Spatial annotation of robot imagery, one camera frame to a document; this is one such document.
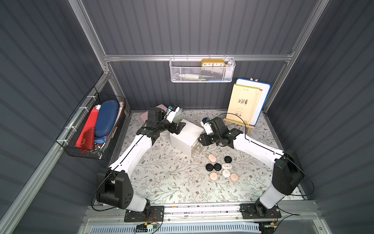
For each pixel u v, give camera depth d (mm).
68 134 608
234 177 844
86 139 652
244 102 939
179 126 741
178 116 1052
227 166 885
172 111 699
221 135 653
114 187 420
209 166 883
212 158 911
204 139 753
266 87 880
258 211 653
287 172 443
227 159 921
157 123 640
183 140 849
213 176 846
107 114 742
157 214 727
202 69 905
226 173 853
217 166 889
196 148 935
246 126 990
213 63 871
